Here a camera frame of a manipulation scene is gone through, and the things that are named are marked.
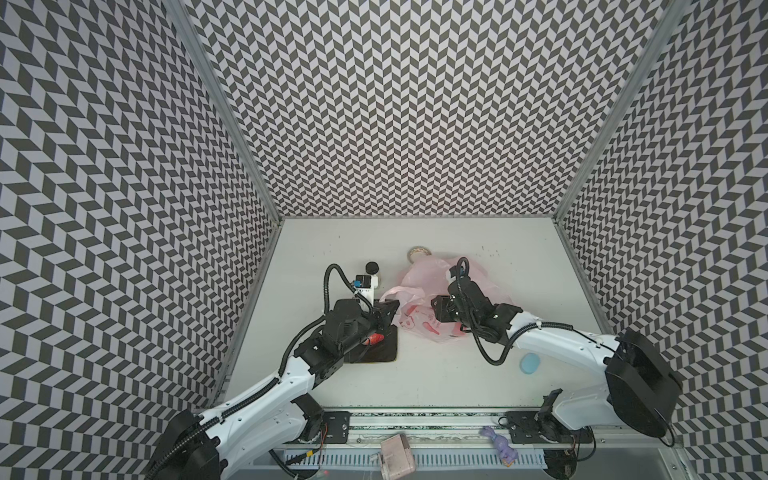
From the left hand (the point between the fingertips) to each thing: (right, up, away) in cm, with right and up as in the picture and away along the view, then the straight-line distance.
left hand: (400, 305), depth 76 cm
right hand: (+11, -3, +9) cm, 14 cm away
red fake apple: (-7, -11, +7) cm, 15 cm away
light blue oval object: (+36, -18, +7) cm, 41 cm away
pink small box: (-1, -31, -11) cm, 33 cm away
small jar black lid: (-9, +8, +17) cm, 21 cm away
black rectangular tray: (-5, -15, +8) cm, 17 cm away
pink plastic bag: (+7, +5, +10) cm, 13 cm away
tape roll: (+7, +14, +32) cm, 36 cm away
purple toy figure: (+25, -32, -8) cm, 41 cm away
